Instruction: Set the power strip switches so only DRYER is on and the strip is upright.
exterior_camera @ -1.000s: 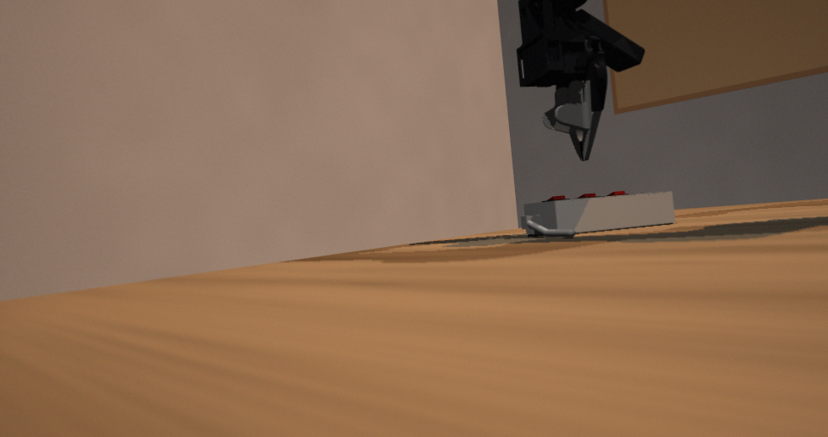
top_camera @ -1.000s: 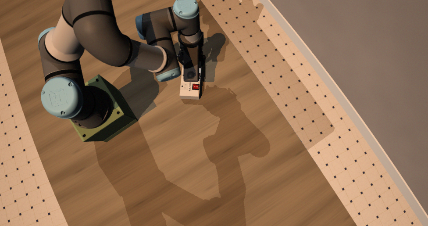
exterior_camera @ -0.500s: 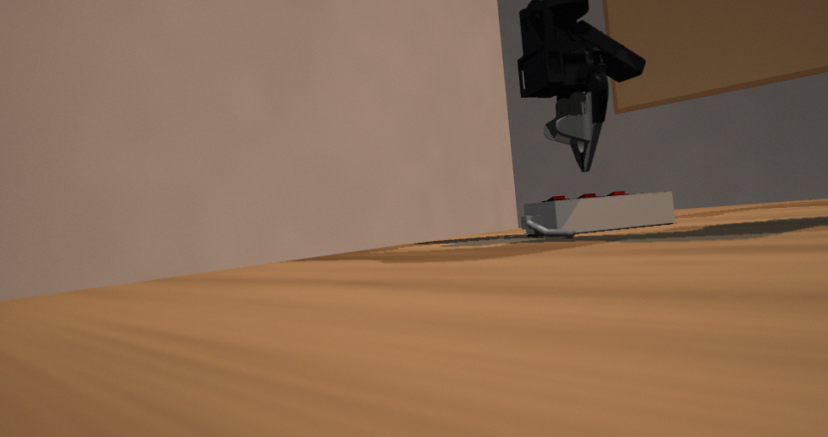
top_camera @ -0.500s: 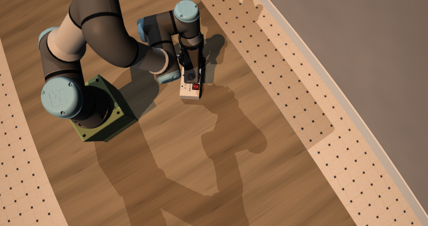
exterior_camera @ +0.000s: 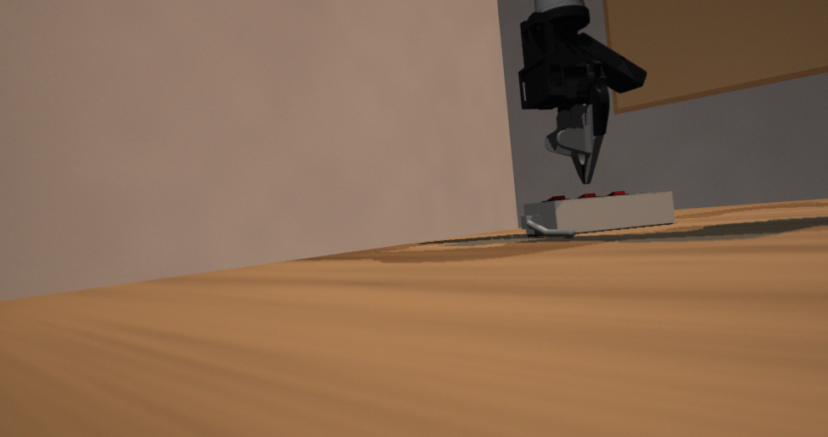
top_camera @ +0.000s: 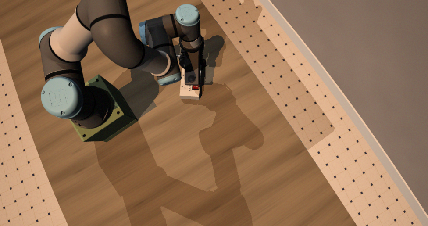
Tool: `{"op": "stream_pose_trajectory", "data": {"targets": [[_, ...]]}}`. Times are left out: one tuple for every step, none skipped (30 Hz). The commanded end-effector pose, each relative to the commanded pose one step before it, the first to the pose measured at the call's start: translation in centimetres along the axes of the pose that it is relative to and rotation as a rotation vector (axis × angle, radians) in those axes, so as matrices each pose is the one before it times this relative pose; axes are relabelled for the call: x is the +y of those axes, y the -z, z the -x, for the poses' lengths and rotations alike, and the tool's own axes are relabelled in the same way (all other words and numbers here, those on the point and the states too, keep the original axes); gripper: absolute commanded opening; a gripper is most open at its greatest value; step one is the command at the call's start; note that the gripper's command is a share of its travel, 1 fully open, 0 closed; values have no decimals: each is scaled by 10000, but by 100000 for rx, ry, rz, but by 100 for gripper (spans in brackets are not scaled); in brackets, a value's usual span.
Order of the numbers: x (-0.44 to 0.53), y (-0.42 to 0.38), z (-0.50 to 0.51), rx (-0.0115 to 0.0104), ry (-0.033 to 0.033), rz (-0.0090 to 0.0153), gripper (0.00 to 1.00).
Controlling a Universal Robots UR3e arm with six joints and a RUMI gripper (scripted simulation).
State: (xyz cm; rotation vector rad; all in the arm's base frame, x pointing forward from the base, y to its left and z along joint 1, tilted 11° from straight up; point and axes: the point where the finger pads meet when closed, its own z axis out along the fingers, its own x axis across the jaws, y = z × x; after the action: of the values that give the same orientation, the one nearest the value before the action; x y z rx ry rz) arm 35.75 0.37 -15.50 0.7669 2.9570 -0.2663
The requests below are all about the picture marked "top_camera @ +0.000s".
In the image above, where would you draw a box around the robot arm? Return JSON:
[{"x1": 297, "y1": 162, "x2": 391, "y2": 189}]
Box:
[{"x1": 39, "y1": 0, "x2": 201, "y2": 129}]

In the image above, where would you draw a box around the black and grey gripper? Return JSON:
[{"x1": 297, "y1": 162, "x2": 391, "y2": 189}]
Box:
[{"x1": 179, "y1": 36, "x2": 206, "y2": 71}]

